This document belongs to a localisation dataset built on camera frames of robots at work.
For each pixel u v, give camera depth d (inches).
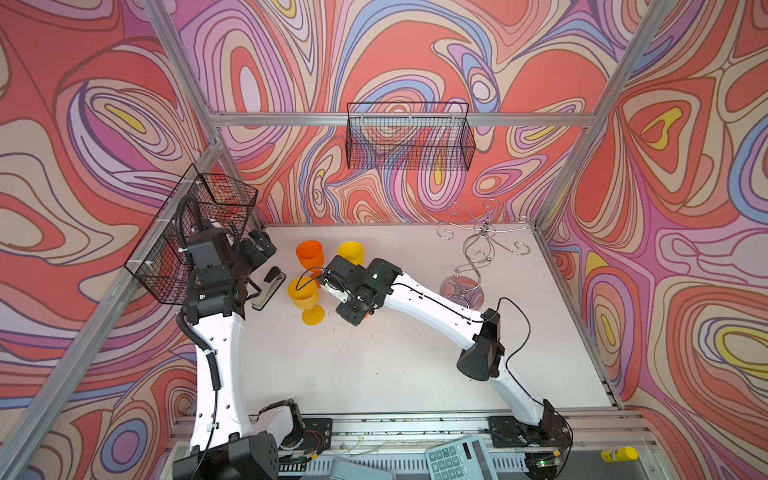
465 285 40.8
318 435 28.5
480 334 19.9
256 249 24.3
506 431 29.0
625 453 25.2
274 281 38.6
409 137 37.8
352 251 37.1
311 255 35.7
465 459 27.1
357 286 21.8
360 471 25.3
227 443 14.3
